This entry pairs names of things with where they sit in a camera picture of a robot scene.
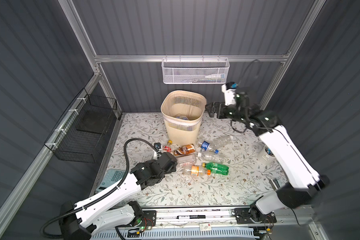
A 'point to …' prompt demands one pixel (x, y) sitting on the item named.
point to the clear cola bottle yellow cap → (168, 147)
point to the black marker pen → (191, 217)
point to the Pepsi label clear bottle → (179, 116)
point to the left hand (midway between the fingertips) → (166, 162)
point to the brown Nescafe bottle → (185, 149)
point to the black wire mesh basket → (80, 132)
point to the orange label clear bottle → (196, 170)
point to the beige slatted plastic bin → (182, 111)
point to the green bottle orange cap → (216, 168)
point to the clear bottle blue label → (215, 142)
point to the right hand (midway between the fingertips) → (214, 107)
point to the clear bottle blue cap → (210, 157)
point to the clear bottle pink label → (185, 160)
